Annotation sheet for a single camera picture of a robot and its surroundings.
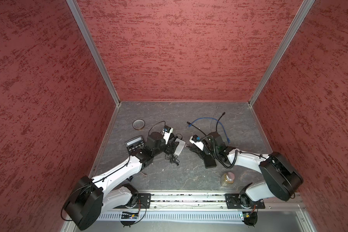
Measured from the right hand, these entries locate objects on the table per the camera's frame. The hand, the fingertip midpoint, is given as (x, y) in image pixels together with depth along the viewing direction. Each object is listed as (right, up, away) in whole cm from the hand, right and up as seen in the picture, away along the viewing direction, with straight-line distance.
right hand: (191, 150), depth 86 cm
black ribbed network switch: (+11, -6, -2) cm, 13 cm away
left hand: (-11, +6, -4) cm, 13 cm away
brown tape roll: (-38, +15, +20) cm, 45 cm away
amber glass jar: (+18, -11, -14) cm, 25 cm away
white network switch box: (-6, 0, +8) cm, 10 cm away
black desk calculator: (-36, +2, +7) cm, 37 cm away
